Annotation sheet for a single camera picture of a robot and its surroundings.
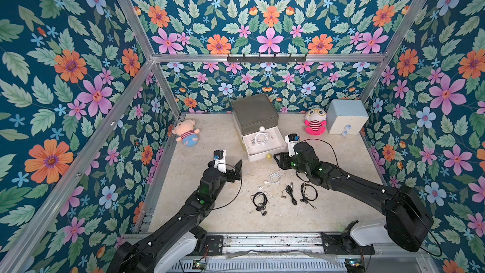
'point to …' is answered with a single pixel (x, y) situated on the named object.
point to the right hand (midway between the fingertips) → (277, 154)
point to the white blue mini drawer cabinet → (346, 116)
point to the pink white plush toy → (315, 121)
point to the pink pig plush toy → (187, 134)
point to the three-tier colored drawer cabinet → (255, 119)
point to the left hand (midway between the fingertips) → (234, 158)
